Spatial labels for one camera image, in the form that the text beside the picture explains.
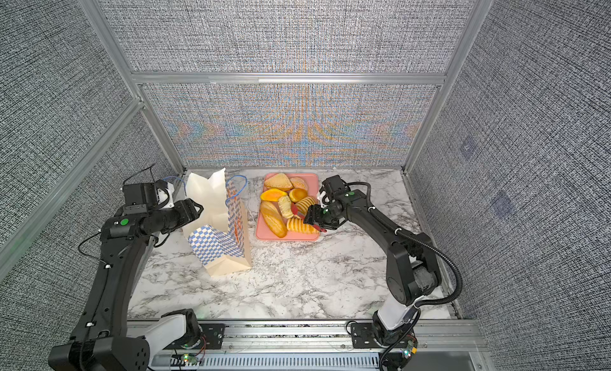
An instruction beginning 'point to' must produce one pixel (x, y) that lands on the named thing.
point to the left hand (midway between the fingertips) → (195, 210)
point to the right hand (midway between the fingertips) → (312, 221)
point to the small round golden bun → (297, 193)
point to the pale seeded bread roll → (285, 203)
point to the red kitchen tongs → (294, 210)
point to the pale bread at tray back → (298, 182)
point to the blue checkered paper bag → (220, 233)
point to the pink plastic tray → (263, 232)
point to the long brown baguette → (274, 218)
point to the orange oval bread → (272, 194)
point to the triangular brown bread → (280, 181)
